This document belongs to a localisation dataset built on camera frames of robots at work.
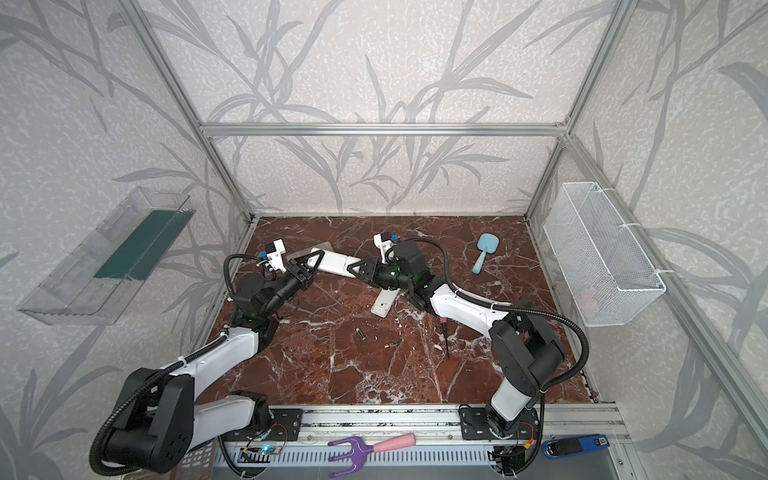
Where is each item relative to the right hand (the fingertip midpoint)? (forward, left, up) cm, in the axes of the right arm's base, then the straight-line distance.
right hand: (350, 263), depth 78 cm
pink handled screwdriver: (-8, -27, -24) cm, 37 cm away
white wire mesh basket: (-12, -57, +12) cm, 59 cm away
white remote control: (0, +4, +1) cm, 4 cm away
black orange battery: (-10, -1, -23) cm, 25 cm away
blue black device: (-39, -50, -18) cm, 66 cm away
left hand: (+2, +5, +4) cm, 7 cm away
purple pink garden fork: (-39, -4, -22) cm, 45 cm away
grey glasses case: (+22, +15, -21) cm, 34 cm away
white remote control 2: (0, -8, -22) cm, 23 cm away
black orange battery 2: (-14, -10, -23) cm, 28 cm away
